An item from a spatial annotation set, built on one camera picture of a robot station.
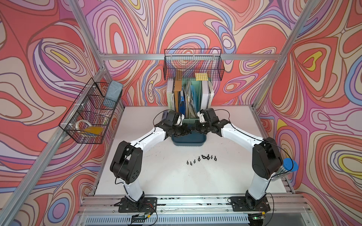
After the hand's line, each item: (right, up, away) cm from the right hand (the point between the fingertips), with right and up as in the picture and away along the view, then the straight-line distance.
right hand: (191, 131), depth 88 cm
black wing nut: (+5, -18, +2) cm, 19 cm away
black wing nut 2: (+2, -19, 0) cm, 19 cm away
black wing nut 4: (-2, -20, 0) cm, 20 cm away
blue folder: (-6, +17, +10) cm, 21 cm away
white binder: (+10, +24, +4) cm, 26 cm away
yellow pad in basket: (-49, +3, -21) cm, 53 cm away
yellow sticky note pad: (+7, +36, +2) cm, 37 cm away
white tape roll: (-55, +4, -23) cm, 60 cm away
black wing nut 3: (0, -21, 0) cm, 21 cm away
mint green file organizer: (-2, +23, +5) cm, 23 cm away
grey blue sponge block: (-46, +25, -7) cm, 52 cm away
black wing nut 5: (+16, -18, +2) cm, 24 cm away
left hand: (+1, 0, -2) cm, 2 cm away
